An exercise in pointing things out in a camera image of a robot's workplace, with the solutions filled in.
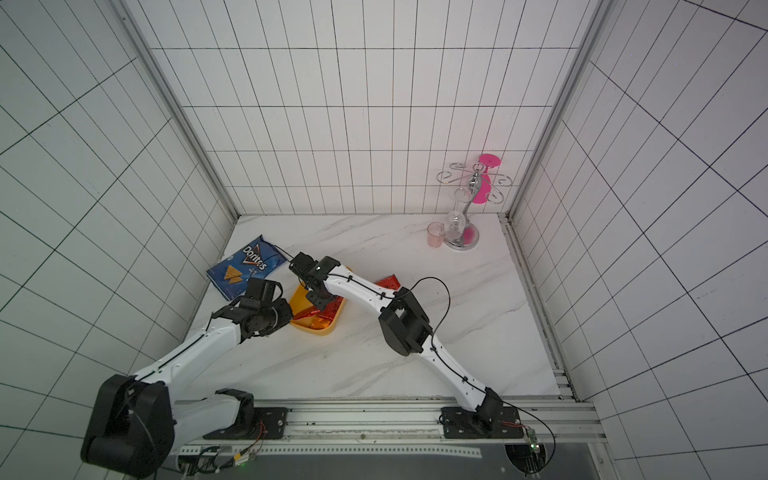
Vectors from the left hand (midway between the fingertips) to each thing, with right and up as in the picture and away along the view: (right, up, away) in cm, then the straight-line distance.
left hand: (288, 319), depth 87 cm
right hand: (+7, +5, +7) cm, 11 cm away
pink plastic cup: (+48, +26, +23) cm, 59 cm away
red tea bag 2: (+11, +2, 0) cm, 11 cm away
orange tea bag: (+9, -1, 0) cm, 10 cm away
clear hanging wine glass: (+52, +30, +8) cm, 61 cm away
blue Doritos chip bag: (-17, +16, +16) cm, 29 cm away
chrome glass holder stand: (+57, +43, +5) cm, 71 cm away
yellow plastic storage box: (+2, +4, +5) cm, 7 cm away
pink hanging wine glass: (+64, +51, +13) cm, 83 cm away
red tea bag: (+31, +10, +10) cm, 34 cm away
